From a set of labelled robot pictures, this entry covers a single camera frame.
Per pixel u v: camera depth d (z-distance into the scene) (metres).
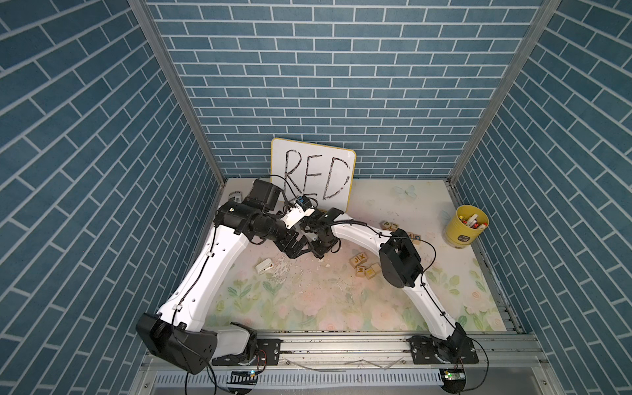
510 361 0.75
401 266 0.59
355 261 0.91
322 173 0.98
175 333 0.37
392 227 1.01
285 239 0.62
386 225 1.02
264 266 0.89
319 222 0.74
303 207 0.62
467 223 0.93
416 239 0.97
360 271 0.89
